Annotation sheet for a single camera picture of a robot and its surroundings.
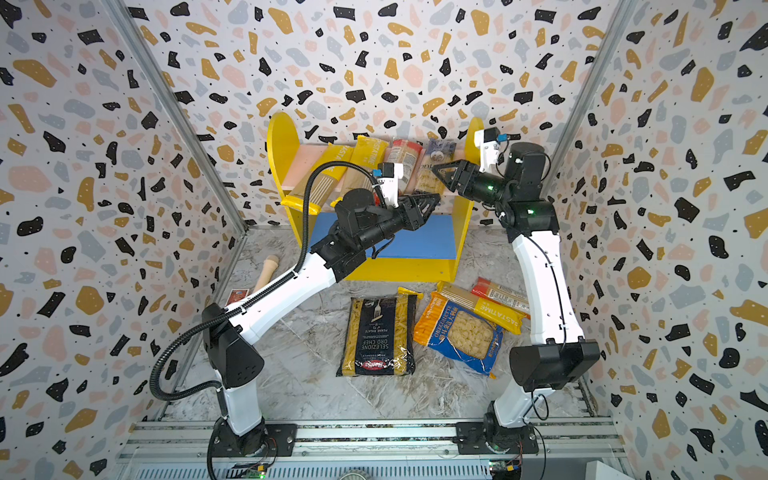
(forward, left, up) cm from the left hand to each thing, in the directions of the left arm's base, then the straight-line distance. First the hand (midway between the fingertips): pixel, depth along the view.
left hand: (439, 192), depth 63 cm
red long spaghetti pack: (+2, -24, -44) cm, 50 cm away
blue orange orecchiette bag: (-11, -9, -44) cm, 46 cm away
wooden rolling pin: (+16, +54, -45) cm, 73 cm away
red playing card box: (+5, +63, -47) cm, 79 cm away
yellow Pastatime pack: (-4, -20, -44) cm, 49 cm away
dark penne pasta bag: (-13, +14, -41) cm, 45 cm away
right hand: (+5, +1, +3) cm, 6 cm away
